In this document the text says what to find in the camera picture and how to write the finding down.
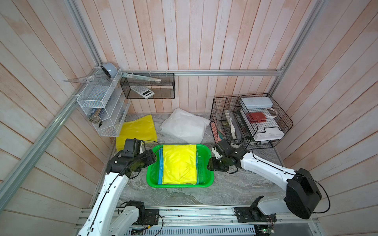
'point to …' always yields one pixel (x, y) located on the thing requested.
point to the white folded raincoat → (187, 127)
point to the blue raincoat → (161, 163)
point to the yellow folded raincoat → (142, 129)
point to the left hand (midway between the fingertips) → (151, 160)
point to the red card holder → (256, 117)
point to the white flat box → (273, 133)
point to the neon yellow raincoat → (179, 164)
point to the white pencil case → (258, 102)
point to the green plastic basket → (206, 177)
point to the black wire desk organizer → (229, 121)
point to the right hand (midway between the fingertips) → (209, 166)
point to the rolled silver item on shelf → (94, 119)
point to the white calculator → (142, 91)
